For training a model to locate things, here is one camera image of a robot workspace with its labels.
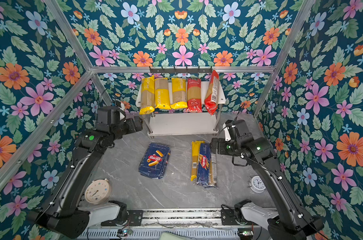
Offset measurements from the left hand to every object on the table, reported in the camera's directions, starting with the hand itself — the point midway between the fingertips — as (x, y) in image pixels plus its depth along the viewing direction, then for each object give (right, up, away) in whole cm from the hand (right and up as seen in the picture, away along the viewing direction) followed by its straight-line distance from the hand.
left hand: (135, 118), depth 68 cm
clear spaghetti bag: (+39, -30, +18) cm, 52 cm away
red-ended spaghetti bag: (+36, +10, +7) cm, 38 cm away
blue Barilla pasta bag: (+4, -25, +20) cm, 32 cm away
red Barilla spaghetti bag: (+27, +13, +10) cm, 32 cm away
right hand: (+38, -13, 0) cm, 40 cm away
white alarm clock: (+62, -36, +13) cm, 73 cm away
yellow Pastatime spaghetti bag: (+10, +10, +9) cm, 17 cm away
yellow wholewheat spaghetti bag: (+19, +14, +11) cm, 26 cm away
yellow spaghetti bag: (+29, -19, +28) cm, 45 cm away
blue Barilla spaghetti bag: (+32, -33, +12) cm, 48 cm away
